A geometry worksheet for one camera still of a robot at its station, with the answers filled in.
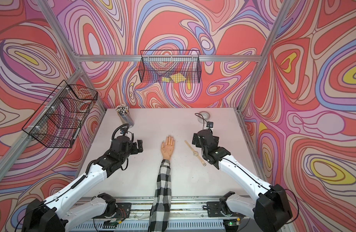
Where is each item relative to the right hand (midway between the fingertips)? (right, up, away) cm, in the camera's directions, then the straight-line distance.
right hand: (203, 138), depth 83 cm
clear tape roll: (+5, +14, +32) cm, 35 cm away
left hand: (-39, -2, -1) cm, 39 cm away
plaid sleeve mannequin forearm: (-23, -33, -14) cm, 43 cm away
